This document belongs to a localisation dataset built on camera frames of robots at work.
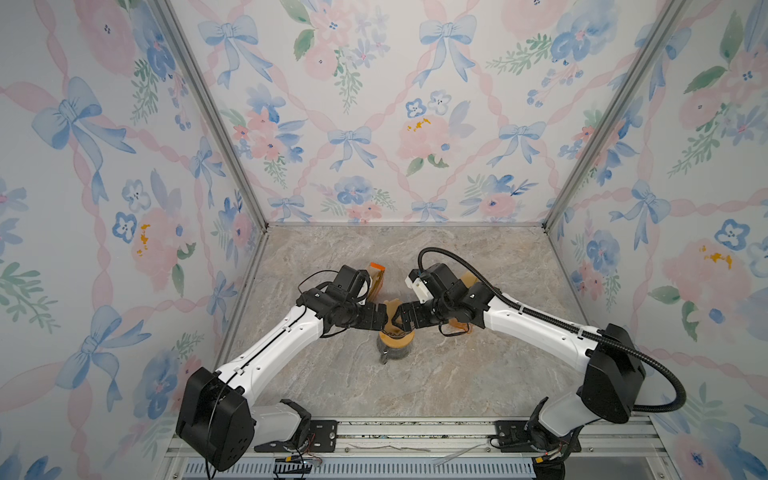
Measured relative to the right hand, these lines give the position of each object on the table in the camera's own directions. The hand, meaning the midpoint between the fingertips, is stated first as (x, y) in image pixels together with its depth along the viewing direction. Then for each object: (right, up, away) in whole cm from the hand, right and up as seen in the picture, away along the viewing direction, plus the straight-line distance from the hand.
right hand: (403, 317), depth 80 cm
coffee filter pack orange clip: (-8, +11, +16) cm, 21 cm away
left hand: (-8, 0, +1) cm, 8 cm away
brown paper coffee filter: (-3, +4, -5) cm, 7 cm away
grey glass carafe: (-3, -11, +4) cm, 12 cm away
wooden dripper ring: (-2, -7, 0) cm, 7 cm away
